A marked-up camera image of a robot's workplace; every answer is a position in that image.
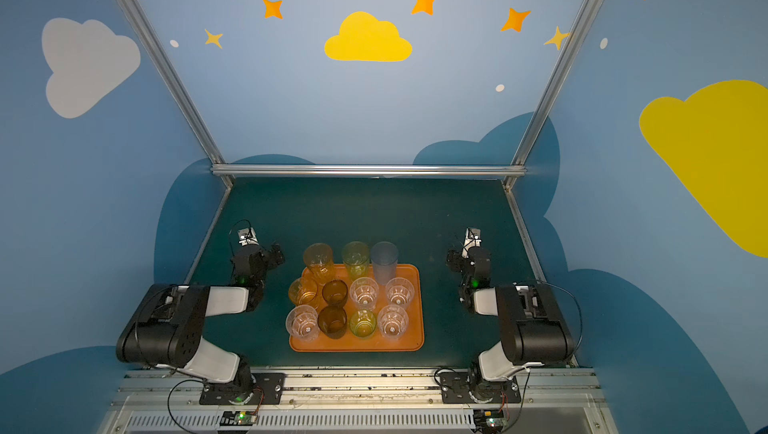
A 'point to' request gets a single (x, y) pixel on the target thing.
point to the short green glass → (362, 323)
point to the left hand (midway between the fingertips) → (266, 246)
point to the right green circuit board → (489, 420)
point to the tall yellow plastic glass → (318, 257)
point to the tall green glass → (356, 256)
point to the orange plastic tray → (414, 341)
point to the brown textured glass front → (332, 320)
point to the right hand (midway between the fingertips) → (470, 243)
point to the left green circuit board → (247, 418)
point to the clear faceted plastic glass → (302, 322)
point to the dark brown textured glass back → (334, 292)
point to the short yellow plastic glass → (302, 291)
